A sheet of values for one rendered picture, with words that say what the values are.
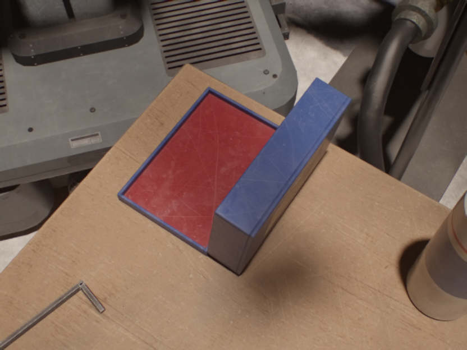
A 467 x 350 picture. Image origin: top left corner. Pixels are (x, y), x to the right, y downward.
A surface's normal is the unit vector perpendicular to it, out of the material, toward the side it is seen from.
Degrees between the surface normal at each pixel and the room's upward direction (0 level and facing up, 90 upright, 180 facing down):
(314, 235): 0
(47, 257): 0
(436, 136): 0
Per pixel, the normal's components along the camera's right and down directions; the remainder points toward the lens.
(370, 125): -0.06, 0.36
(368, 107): -0.53, 0.11
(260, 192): 0.10, -0.41
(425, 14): -0.45, 0.66
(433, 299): -0.66, 0.66
